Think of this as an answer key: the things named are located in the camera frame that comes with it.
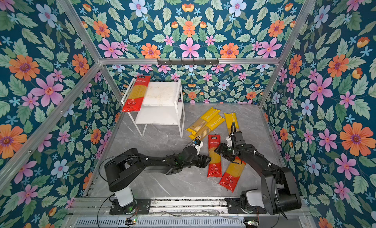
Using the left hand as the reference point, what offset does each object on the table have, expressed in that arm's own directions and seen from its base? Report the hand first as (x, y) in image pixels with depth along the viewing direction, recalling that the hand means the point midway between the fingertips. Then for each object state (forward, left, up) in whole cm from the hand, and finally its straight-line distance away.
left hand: (210, 156), depth 83 cm
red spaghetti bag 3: (-9, -12, -6) cm, 16 cm away
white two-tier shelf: (+20, +24, +24) cm, 40 cm away
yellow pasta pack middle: (+26, -6, -6) cm, 27 cm away
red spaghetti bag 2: (-5, -2, -5) cm, 7 cm away
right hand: (+4, -5, -3) cm, 7 cm away
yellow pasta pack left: (+37, -6, -5) cm, 38 cm away
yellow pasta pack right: (+32, -19, -5) cm, 37 cm away
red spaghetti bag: (+26, +38, +27) cm, 53 cm away
